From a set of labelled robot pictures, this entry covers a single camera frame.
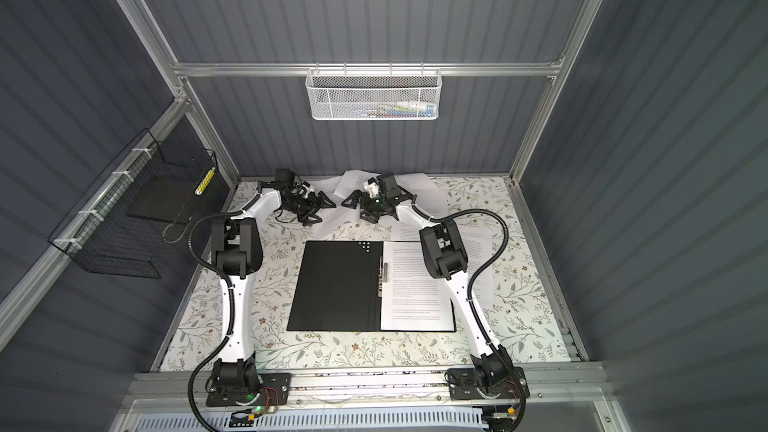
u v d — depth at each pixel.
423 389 0.75
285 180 0.91
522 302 0.89
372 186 1.04
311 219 1.05
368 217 1.01
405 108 0.92
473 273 0.66
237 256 0.65
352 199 0.98
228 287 0.64
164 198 0.76
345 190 1.11
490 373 0.64
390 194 0.92
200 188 0.80
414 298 0.89
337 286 0.92
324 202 0.99
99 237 0.65
